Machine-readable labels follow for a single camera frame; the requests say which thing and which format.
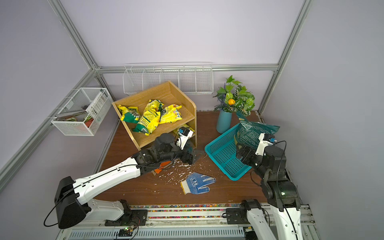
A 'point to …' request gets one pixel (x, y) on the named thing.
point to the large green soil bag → (248, 133)
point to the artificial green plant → (234, 98)
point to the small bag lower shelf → (186, 125)
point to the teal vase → (224, 122)
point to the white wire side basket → (84, 112)
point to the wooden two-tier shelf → (163, 108)
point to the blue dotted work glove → (195, 183)
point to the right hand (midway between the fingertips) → (244, 146)
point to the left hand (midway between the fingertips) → (198, 149)
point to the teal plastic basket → (223, 150)
